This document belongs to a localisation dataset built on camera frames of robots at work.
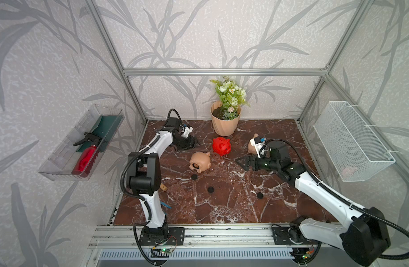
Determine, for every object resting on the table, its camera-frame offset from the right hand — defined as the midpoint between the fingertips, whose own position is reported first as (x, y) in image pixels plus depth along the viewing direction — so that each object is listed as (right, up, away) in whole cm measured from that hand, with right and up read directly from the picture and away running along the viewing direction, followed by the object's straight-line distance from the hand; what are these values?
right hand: (241, 159), depth 78 cm
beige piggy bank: (-21, -3, +11) cm, 24 cm away
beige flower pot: (-6, +20, +19) cm, 28 cm away
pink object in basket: (+45, -5, -7) cm, 46 cm away
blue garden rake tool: (-37, -24, +4) cm, 44 cm away
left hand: (-23, +5, +15) cm, 28 cm away
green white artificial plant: (-4, +33, +14) cm, 36 cm away
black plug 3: (+11, -20, +8) cm, 25 cm away
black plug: (-24, -12, +15) cm, 31 cm away
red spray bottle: (-59, +4, -18) cm, 62 cm away
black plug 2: (-15, -18, +11) cm, 26 cm away
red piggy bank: (-9, +5, +16) cm, 19 cm away
